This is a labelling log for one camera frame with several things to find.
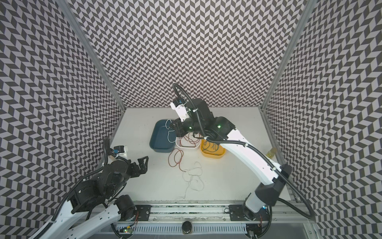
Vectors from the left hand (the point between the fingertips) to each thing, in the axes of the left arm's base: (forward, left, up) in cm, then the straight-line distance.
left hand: (142, 160), depth 69 cm
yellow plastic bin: (+16, -35, -20) cm, 43 cm away
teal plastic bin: (+24, -2, -19) cm, 30 cm away
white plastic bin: (+24, -19, -23) cm, 38 cm away
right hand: (+10, -15, +15) cm, 24 cm away
